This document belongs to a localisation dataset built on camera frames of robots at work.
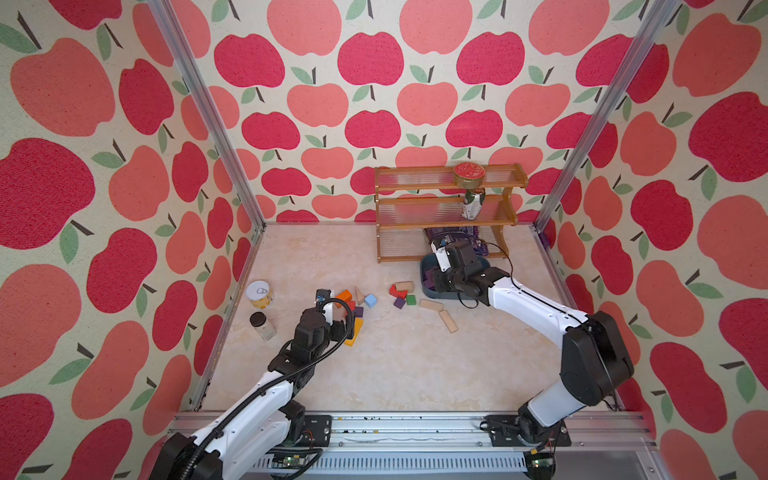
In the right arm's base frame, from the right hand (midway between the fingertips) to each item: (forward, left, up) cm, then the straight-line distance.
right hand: (439, 276), depth 90 cm
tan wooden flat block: (-2, +1, -13) cm, 13 cm away
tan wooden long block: (-10, -6, -13) cm, 18 cm away
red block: (0, +13, -11) cm, 17 cm away
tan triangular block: (-2, +25, -11) cm, 28 cm away
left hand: (-14, +28, -2) cm, 31 cm away
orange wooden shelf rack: (+39, +6, -9) cm, 40 cm away
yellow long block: (-13, +24, -13) cm, 30 cm away
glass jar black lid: (-18, +51, -3) cm, 54 cm away
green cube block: (-2, +8, -12) cm, 15 cm away
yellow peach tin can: (-7, +57, -7) cm, 58 cm away
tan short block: (+2, +10, -10) cm, 14 cm away
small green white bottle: (+23, -10, +11) cm, 27 cm away
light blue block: (-5, +21, -10) cm, 24 cm away
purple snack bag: (+20, -16, -8) cm, 27 cm away
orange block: (-3, +29, -11) cm, 32 cm away
